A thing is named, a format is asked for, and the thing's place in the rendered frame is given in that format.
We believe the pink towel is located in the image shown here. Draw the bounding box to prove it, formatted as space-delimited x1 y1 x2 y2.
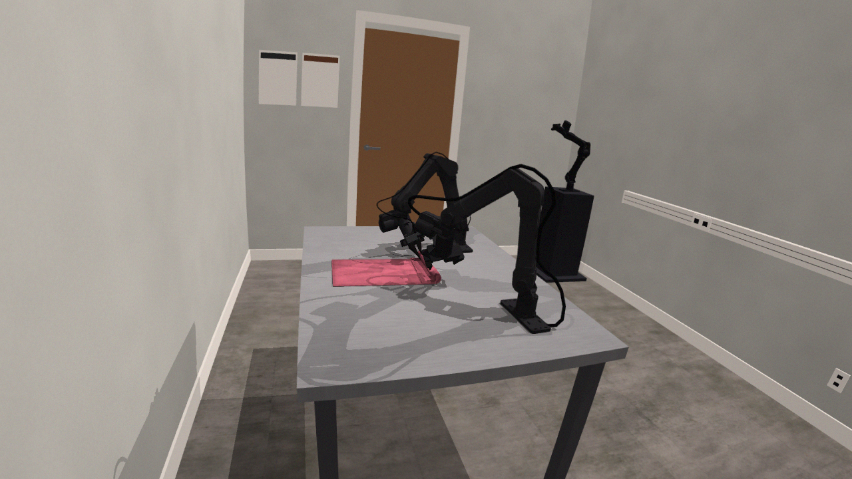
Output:
331 251 441 287

